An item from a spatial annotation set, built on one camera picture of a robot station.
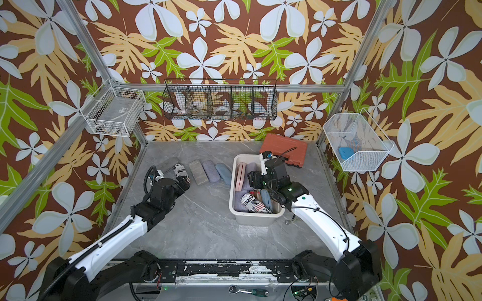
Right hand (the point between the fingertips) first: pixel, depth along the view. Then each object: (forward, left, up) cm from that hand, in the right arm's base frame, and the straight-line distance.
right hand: (252, 173), depth 80 cm
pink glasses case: (+1, +6, -4) cm, 7 cm away
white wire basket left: (+26, +65, +13) cm, 71 cm away
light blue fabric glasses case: (+13, +14, -18) cm, 27 cm away
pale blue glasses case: (-8, -6, -10) cm, 14 cm away
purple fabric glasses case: (+12, +21, -18) cm, 30 cm away
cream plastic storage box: (-14, +1, -17) cm, 22 cm away
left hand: (0, +32, -5) cm, 32 cm away
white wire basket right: (+13, -49, +5) cm, 51 cm away
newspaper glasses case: (+14, +39, -18) cm, 45 cm away
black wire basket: (+41, +16, +10) cm, 45 cm away
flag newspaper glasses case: (-11, -1, -8) cm, 14 cm away
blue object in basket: (+7, -41, +5) cm, 42 cm away
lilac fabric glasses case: (+9, +1, -8) cm, 12 cm away
